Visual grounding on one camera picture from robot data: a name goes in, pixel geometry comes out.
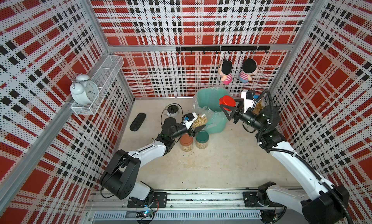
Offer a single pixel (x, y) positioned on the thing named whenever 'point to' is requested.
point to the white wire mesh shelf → (104, 74)
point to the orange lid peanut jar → (186, 142)
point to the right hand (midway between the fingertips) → (225, 102)
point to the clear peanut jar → (202, 120)
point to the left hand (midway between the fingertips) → (202, 119)
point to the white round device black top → (172, 110)
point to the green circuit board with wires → (145, 214)
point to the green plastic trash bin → (210, 97)
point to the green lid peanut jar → (201, 139)
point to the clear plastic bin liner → (195, 105)
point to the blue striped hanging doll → (249, 67)
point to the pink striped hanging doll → (225, 68)
